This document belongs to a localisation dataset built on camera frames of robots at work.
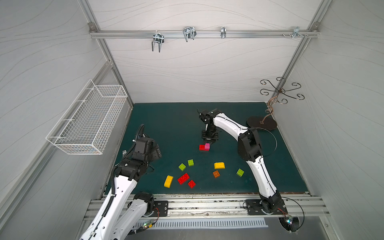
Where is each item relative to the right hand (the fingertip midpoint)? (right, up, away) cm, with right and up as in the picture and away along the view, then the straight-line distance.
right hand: (205, 142), depth 95 cm
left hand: (-29, -1, -19) cm, 35 cm away
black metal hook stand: (+45, +13, +12) cm, 48 cm away
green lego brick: (-14, -13, -9) cm, 21 cm away
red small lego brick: (-9, -20, -15) cm, 27 cm away
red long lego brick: (-14, -18, -13) cm, 26 cm away
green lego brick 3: (+19, -15, -11) cm, 27 cm away
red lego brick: (-2, -3, -2) cm, 4 cm away
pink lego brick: (+1, -2, -2) cm, 3 cm away
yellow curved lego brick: (+8, -12, -9) cm, 17 cm away
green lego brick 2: (-10, -11, -7) cm, 16 cm away
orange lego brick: (+5, -16, -11) cm, 20 cm away
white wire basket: (-57, +13, -26) cm, 64 cm away
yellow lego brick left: (-22, -19, -14) cm, 32 cm away
